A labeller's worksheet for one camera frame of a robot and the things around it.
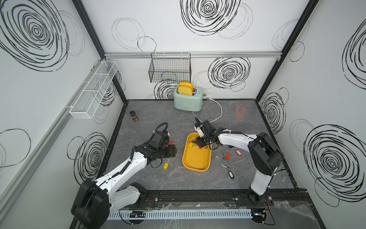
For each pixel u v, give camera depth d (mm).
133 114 991
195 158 867
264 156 480
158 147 620
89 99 740
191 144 937
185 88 993
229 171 827
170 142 960
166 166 850
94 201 385
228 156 892
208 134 742
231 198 752
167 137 657
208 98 1225
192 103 1082
